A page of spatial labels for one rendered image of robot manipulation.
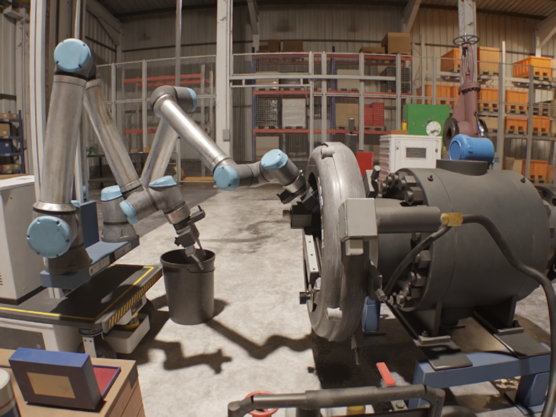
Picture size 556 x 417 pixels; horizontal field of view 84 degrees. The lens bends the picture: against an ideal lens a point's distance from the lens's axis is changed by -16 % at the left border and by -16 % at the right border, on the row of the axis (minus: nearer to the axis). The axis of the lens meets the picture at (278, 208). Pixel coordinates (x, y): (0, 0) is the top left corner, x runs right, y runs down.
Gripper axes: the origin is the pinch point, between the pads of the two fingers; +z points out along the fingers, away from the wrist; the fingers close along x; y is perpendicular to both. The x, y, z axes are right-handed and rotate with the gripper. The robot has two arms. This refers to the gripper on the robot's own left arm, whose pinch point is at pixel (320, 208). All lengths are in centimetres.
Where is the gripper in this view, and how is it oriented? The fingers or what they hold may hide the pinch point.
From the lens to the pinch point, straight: 152.3
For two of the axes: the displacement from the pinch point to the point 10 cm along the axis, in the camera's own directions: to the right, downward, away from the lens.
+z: 6.0, 5.7, 5.6
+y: 7.7, -6.0, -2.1
